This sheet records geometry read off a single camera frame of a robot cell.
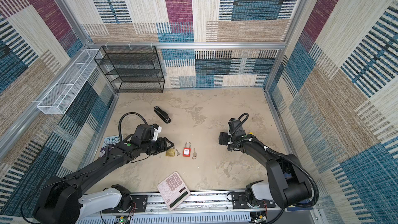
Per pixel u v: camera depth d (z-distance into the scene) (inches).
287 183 16.7
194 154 35.0
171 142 31.4
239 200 28.7
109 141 36.1
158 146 28.7
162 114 40.0
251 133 26.0
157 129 31.3
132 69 42.9
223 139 31.8
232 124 28.2
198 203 29.3
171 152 34.6
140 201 29.3
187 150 35.2
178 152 35.2
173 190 29.9
